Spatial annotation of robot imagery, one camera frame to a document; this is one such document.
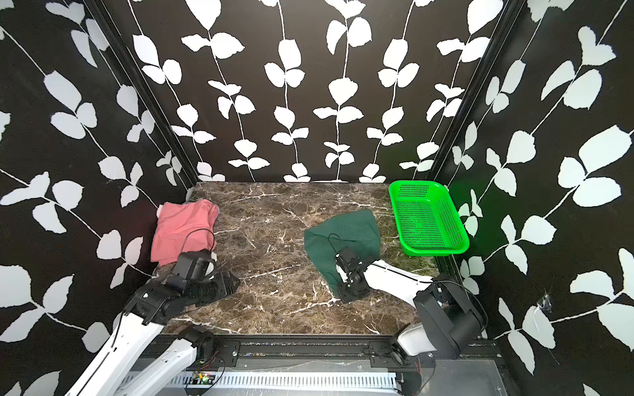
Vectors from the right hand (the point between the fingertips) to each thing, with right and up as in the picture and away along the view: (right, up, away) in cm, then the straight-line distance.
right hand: (342, 292), depth 86 cm
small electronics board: (-42, -19, -16) cm, 49 cm away
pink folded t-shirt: (-64, +22, +12) cm, 69 cm away
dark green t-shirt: (-7, +17, +12) cm, 22 cm away
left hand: (-33, +8, -12) cm, 36 cm away
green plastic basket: (+40, +24, +21) cm, 51 cm away
